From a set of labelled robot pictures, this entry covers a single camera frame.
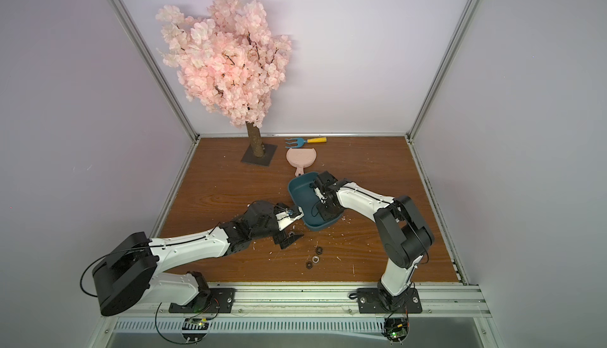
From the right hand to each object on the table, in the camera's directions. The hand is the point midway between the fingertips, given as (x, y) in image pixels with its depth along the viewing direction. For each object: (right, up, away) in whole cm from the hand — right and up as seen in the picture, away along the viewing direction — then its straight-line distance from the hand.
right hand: (330, 207), depth 92 cm
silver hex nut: (-6, -16, -10) cm, 20 cm away
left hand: (-11, -3, -11) cm, 16 cm away
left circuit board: (-44, -32, -20) cm, 58 cm away
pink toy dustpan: (-12, +19, +21) cm, 31 cm away
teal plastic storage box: (-9, +1, +8) cm, 12 cm away
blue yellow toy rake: (-13, +28, +26) cm, 40 cm away
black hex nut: (-5, -14, -8) cm, 17 cm away
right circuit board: (+18, -32, -22) cm, 43 cm away
